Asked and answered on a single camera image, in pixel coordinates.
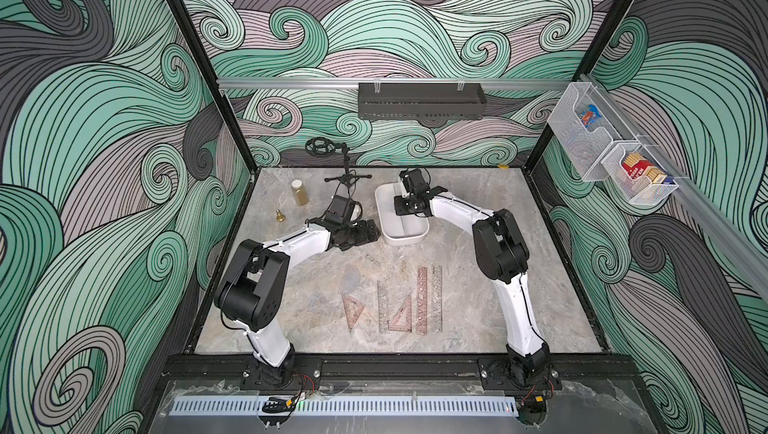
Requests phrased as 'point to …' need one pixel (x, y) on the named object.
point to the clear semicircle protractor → (350, 279)
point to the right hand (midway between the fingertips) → (403, 204)
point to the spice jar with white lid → (302, 196)
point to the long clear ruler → (437, 299)
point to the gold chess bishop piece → (279, 217)
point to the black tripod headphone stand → (322, 146)
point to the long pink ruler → (421, 324)
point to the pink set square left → (353, 310)
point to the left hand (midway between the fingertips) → (371, 232)
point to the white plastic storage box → (397, 230)
